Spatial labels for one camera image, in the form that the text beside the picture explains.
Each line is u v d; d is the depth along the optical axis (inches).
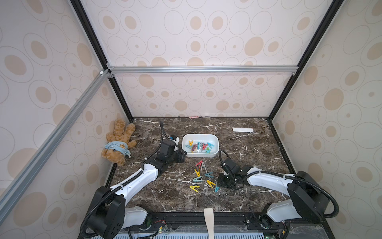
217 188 32.8
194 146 39.4
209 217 29.9
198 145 40.4
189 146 39.6
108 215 15.8
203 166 36.3
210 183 33.6
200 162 37.2
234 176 26.0
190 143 40.5
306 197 17.0
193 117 47.8
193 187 33.3
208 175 35.2
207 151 38.8
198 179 34.4
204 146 39.9
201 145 40.3
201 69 34.3
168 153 25.8
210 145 40.4
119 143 37.1
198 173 35.3
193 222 29.7
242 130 44.6
